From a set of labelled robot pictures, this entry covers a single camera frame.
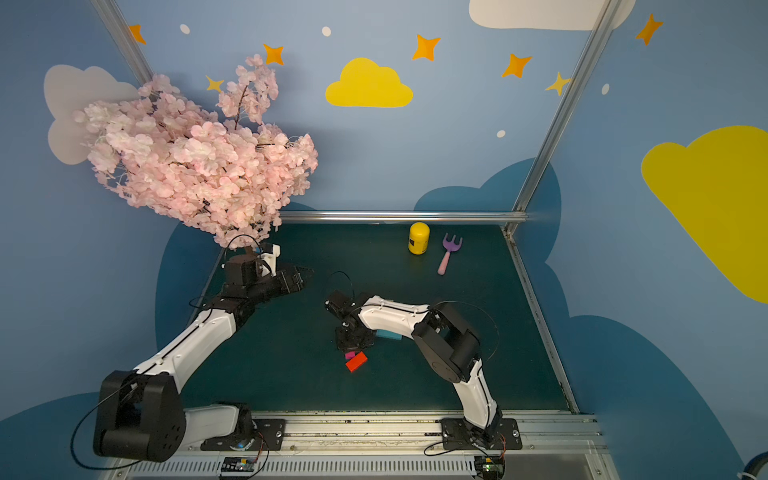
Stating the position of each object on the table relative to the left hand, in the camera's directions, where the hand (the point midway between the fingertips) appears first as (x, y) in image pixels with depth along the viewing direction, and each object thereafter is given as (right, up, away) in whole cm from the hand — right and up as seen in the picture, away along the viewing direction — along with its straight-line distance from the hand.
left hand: (302, 270), depth 85 cm
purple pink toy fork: (+49, +8, +30) cm, 58 cm away
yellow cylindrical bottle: (+36, +12, +22) cm, 44 cm away
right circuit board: (+50, -49, -12) cm, 71 cm away
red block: (+16, -27, +1) cm, 31 cm away
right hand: (+13, -24, +4) cm, 27 cm away
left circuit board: (-12, -47, -13) cm, 51 cm away
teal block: (+25, -20, +4) cm, 32 cm away
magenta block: (+14, -25, +1) cm, 29 cm away
